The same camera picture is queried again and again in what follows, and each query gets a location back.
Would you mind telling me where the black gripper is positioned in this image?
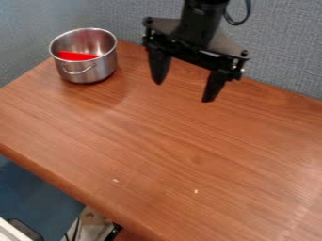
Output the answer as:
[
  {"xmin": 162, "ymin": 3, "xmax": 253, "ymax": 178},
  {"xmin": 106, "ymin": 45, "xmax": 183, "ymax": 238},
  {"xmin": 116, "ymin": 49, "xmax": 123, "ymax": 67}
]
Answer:
[{"xmin": 142, "ymin": 17, "xmax": 249, "ymax": 103}]

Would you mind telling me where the metal pot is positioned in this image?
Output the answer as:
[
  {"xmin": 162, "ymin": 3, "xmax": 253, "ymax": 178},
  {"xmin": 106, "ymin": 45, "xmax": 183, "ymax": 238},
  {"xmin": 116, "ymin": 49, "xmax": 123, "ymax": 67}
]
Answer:
[{"xmin": 48, "ymin": 27, "xmax": 118, "ymax": 84}]

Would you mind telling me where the red object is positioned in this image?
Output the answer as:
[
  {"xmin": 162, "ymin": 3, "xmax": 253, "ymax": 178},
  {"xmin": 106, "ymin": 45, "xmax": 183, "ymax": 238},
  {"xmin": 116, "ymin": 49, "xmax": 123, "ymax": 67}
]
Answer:
[{"xmin": 58, "ymin": 51, "xmax": 98, "ymax": 61}]

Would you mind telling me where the white black object corner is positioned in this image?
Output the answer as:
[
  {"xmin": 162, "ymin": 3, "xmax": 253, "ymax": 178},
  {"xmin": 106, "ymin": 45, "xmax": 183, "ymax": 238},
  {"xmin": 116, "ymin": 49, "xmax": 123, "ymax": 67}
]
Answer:
[{"xmin": 0, "ymin": 217, "xmax": 44, "ymax": 241}]

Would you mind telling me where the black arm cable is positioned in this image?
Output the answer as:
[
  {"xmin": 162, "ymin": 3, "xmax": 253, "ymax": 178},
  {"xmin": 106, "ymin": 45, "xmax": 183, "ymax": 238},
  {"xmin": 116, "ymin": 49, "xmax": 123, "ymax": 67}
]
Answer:
[{"xmin": 223, "ymin": 0, "xmax": 253, "ymax": 26}]

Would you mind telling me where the table leg frame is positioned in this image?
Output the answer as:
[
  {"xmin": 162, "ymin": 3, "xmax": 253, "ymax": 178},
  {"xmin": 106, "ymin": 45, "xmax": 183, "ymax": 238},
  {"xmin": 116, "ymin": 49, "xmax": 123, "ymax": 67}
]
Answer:
[{"xmin": 62, "ymin": 207, "xmax": 122, "ymax": 241}]

